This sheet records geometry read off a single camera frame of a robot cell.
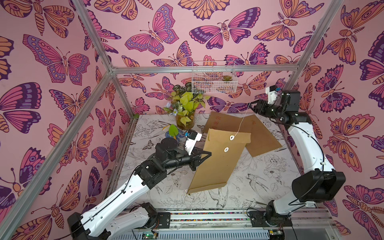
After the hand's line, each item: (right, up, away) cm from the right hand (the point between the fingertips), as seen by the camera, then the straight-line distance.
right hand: (253, 105), depth 77 cm
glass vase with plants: (-38, +3, +20) cm, 43 cm away
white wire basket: (-18, +20, +18) cm, 33 cm away
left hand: (-24, -22, -17) cm, 37 cm away
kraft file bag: (-17, -20, -14) cm, 30 cm away
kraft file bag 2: (-12, -7, +39) cm, 42 cm away
